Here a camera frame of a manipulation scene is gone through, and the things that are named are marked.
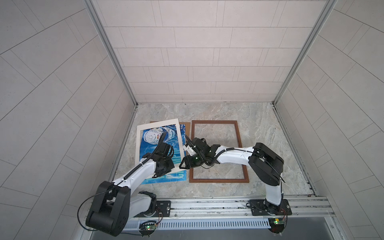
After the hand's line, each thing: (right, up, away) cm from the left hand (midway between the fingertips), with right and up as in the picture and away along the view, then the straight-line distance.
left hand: (175, 165), depth 86 cm
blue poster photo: (-18, +15, +10) cm, 25 cm away
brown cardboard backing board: (+6, +21, +16) cm, 27 cm away
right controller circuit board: (+50, -21, -18) cm, 58 cm away
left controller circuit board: (-8, -19, -22) cm, 30 cm away
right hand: (+5, 0, -5) cm, 7 cm away
